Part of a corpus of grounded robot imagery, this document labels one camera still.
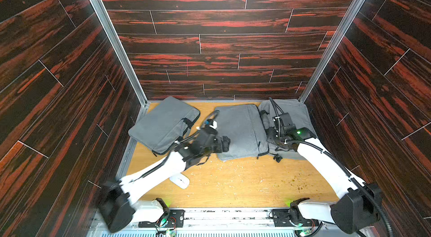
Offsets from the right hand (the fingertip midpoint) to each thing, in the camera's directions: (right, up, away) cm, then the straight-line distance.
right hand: (275, 136), depth 84 cm
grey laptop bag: (-59, +7, +22) cm, 64 cm away
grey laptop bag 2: (-11, +4, +23) cm, 26 cm away
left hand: (-26, -2, -6) cm, 27 cm away
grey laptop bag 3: (+22, +8, +18) cm, 30 cm away
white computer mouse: (-48, -22, 0) cm, 53 cm away
